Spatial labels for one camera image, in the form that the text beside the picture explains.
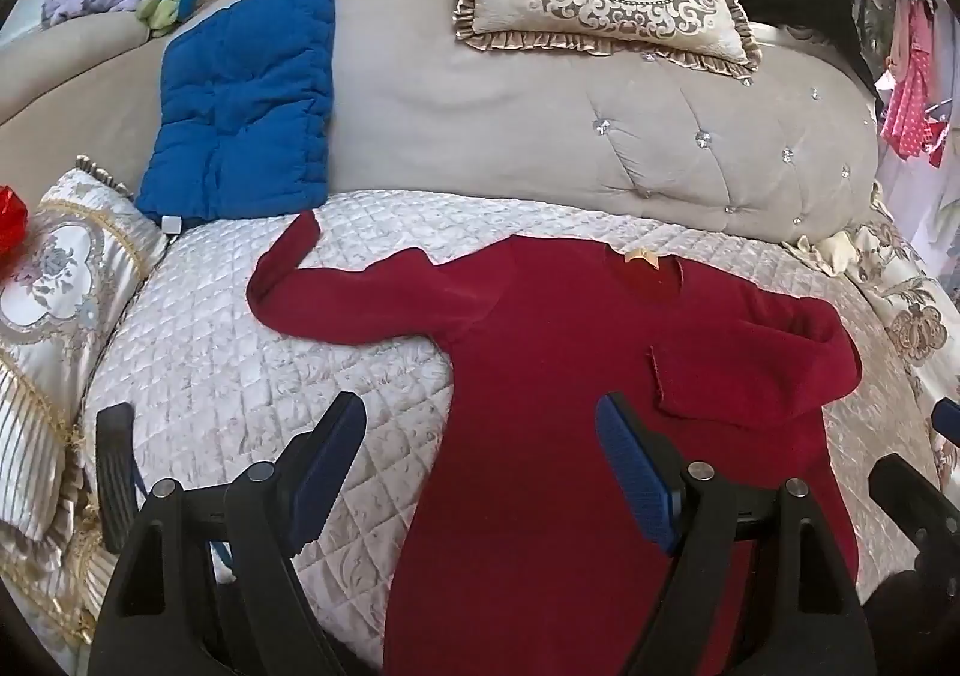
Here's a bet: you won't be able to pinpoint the striped gold trimmed pillow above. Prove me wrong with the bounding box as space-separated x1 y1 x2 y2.
0 154 170 647

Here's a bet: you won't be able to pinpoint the floral cream bed sheet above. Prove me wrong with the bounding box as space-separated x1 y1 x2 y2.
784 188 960 422

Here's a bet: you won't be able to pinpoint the cream quilted bedspread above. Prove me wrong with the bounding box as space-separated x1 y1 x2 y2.
79 190 938 676

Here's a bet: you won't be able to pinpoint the purple cloth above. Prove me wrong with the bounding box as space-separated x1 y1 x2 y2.
41 0 147 30

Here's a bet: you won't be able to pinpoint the red shiny wrapper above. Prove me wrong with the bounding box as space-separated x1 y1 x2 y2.
0 184 31 283

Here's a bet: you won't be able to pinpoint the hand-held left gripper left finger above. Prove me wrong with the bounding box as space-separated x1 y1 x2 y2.
88 392 376 676

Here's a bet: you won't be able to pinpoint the hanging colourful clothes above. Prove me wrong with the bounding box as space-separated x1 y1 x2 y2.
795 0 960 171

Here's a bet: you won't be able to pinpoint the red knit sweater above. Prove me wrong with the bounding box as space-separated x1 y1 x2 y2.
247 211 863 676

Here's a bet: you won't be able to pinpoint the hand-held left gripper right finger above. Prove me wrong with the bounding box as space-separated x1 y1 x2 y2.
596 393 878 676

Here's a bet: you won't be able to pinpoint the beige tufted bed headboard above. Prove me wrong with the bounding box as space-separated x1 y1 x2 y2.
0 0 880 249

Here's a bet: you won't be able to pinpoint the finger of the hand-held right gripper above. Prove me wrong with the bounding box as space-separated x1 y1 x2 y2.
930 398 960 453
868 454 960 568

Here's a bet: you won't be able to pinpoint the blue quilted cushion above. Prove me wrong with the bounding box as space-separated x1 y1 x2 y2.
135 0 336 238

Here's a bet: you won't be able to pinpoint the black ribbed flat object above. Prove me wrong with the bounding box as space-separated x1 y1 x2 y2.
96 403 142 555

